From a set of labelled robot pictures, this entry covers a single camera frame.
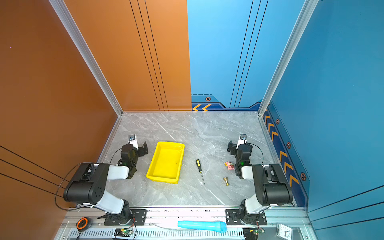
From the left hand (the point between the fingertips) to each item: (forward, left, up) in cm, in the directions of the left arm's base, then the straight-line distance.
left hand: (137, 141), depth 94 cm
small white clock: (-45, -79, -5) cm, 91 cm away
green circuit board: (-46, -2, -9) cm, 47 cm away
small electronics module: (-46, -64, -8) cm, 79 cm away
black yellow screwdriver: (-12, -39, -5) cm, 41 cm away
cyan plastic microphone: (-44, -48, -2) cm, 65 cm away
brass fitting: (-21, -55, -6) cm, 59 cm away
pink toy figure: (-14, -58, -3) cm, 59 cm away
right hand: (0, -63, +1) cm, 63 cm away
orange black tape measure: (-43, +16, -5) cm, 46 cm away
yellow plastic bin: (-12, -18, -7) cm, 23 cm away
